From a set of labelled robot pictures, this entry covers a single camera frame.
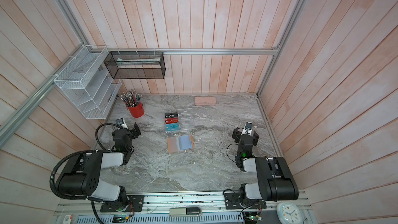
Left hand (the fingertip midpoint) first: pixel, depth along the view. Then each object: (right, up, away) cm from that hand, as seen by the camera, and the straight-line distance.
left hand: (129, 126), depth 93 cm
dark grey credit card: (+25, +7, +6) cm, 26 cm away
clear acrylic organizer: (+32, +3, +11) cm, 34 cm away
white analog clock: (+83, -37, -24) cm, 94 cm away
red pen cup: (-2, +9, +16) cm, 18 cm away
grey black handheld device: (+36, -36, -24) cm, 56 cm away
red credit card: (+25, +3, +6) cm, 26 cm away
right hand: (+71, -1, -2) cm, 71 cm away
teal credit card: (+25, -1, +6) cm, 26 cm away
